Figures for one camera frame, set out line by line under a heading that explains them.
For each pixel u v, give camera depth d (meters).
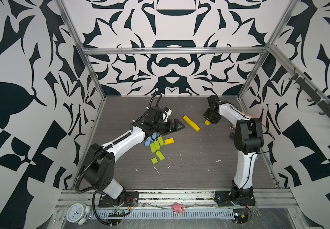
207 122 0.98
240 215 0.71
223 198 0.74
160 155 0.89
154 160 0.87
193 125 1.02
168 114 0.77
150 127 0.64
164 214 0.71
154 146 0.91
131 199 0.73
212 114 0.85
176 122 0.73
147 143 0.93
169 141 0.94
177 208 0.70
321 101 0.59
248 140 0.56
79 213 0.67
